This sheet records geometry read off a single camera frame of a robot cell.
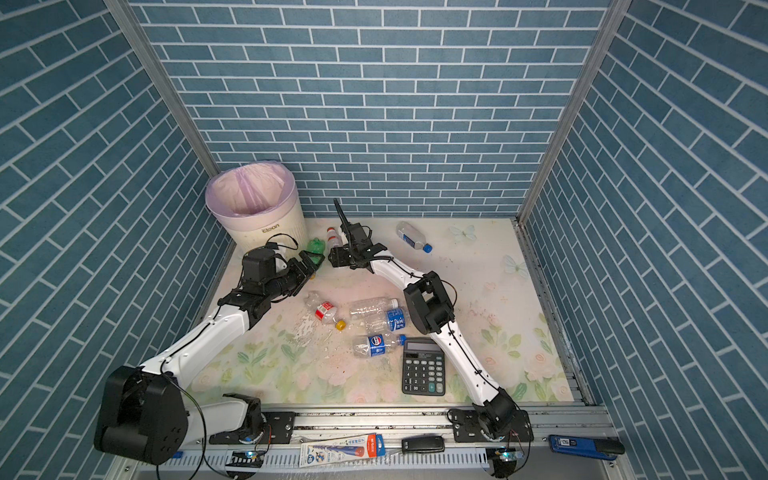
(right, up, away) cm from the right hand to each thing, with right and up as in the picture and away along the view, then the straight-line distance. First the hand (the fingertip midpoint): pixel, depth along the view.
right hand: (334, 253), depth 105 cm
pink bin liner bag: (-27, +21, -2) cm, 34 cm away
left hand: (+1, -2, -22) cm, 22 cm away
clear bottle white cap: (+15, -17, -10) cm, 25 cm away
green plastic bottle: (-7, +3, +2) cm, 8 cm away
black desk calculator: (+30, -31, -23) cm, 49 cm away
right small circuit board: (+50, -48, -34) cm, 77 cm away
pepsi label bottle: (+17, -25, -23) cm, 38 cm away
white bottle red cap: (-2, +6, +5) cm, 8 cm away
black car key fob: (+29, -44, -36) cm, 64 cm away
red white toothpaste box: (+10, -45, -36) cm, 59 cm away
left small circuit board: (-14, -49, -33) cm, 61 cm away
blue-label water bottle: (+21, -19, -18) cm, 34 cm away
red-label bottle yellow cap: (0, -16, -16) cm, 23 cm away
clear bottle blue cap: (+29, +6, +9) cm, 31 cm away
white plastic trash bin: (-22, +5, -18) cm, 29 cm away
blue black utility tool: (+74, -46, -34) cm, 94 cm away
